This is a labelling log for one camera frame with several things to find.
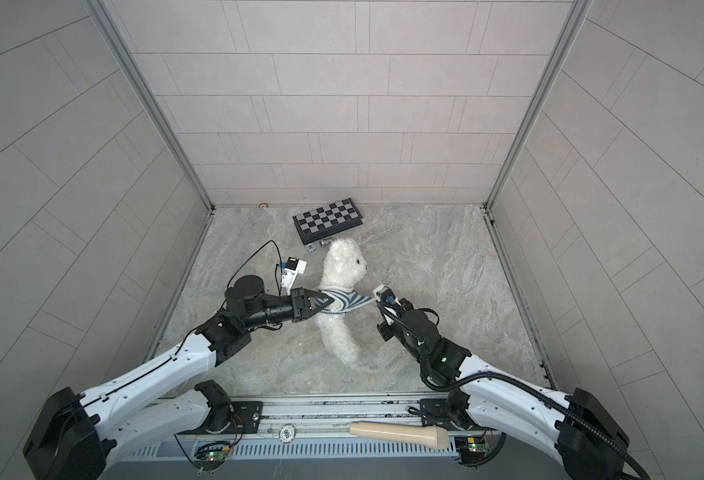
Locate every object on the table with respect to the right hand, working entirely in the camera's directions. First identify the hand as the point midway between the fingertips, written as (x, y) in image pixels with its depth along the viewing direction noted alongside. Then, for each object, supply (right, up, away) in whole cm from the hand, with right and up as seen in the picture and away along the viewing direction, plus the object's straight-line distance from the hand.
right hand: (376, 302), depth 78 cm
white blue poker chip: (-22, +13, +27) cm, 37 cm away
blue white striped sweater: (-8, +3, -10) cm, 13 cm away
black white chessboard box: (-18, +23, +31) cm, 42 cm away
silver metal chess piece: (-17, +15, +26) cm, 34 cm away
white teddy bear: (-8, +11, -8) cm, 16 cm away
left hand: (-9, +2, -12) cm, 15 cm away
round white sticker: (-21, -29, -9) cm, 37 cm away
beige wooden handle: (+12, -27, -12) cm, 32 cm away
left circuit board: (-37, -31, -13) cm, 50 cm away
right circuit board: (+22, -31, -9) cm, 39 cm away
